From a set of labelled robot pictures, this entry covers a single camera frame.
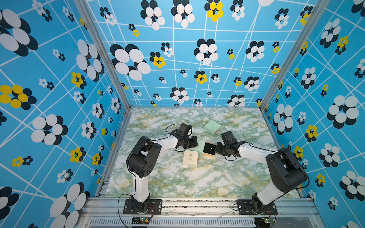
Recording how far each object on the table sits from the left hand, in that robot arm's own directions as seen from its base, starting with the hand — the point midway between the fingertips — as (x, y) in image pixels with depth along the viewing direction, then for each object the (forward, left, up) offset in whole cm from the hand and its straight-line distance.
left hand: (200, 143), depth 93 cm
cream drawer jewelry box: (-10, +7, -2) cm, 12 cm away
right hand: (-2, -11, -3) cm, 12 cm away
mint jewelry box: (-2, -4, -2) cm, 5 cm away
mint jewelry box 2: (+15, -10, -2) cm, 18 cm away
